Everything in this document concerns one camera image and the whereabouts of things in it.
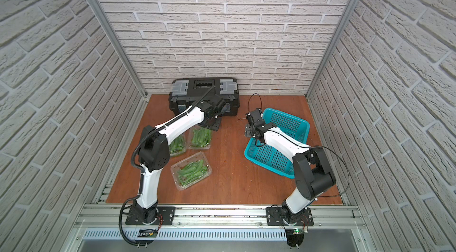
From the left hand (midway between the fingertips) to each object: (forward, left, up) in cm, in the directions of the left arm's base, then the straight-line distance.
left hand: (215, 123), depth 93 cm
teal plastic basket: (-16, -29, -9) cm, 34 cm away
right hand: (-3, -21, 0) cm, 22 cm away
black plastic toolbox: (+17, +17, +7) cm, 25 cm away
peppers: (-5, +8, -6) cm, 11 cm away
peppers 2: (-24, +11, -8) cm, 27 cm away
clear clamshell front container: (-21, +16, -5) cm, 27 cm away
